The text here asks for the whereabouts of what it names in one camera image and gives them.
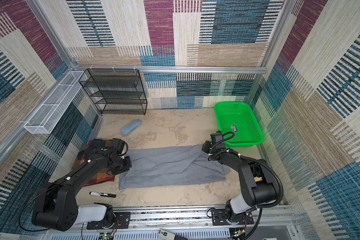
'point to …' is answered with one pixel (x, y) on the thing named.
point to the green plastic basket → (239, 118)
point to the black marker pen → (102, 194)
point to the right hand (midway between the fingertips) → (205, 147)
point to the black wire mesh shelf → (115, 91)
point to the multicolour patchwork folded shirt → (100, 173)
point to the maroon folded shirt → (85, 154)
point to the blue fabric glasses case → (130, 127)
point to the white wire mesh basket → (45, 119)
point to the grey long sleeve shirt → (155, 167)
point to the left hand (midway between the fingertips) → (130, 166)
